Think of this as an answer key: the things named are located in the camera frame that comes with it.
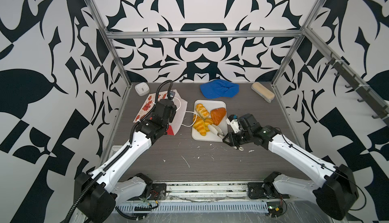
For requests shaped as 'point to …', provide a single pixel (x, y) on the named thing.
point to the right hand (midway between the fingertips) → (225, 139)
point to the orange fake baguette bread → (217, 115)
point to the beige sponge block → (263, 92)
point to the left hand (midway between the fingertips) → (163, 102)
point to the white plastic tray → (209, 136)
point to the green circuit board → (275, 209)
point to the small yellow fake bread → (207, 121)
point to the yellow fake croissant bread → (202, 111)
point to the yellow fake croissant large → (199, 125)
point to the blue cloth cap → (219, 88)
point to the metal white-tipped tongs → (240, 148)
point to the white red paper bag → (179, 116)
